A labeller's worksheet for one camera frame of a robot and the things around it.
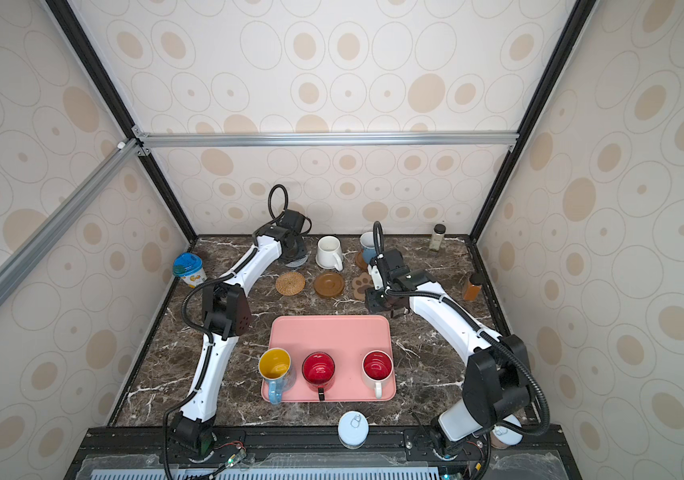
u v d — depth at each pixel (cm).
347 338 95
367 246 103
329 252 106
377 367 85
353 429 71
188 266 98
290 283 106
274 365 83
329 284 106
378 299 76
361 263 110
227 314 64
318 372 85
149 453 73
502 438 70
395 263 67
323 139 92
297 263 110
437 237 113
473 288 95
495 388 44
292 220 85
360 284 106
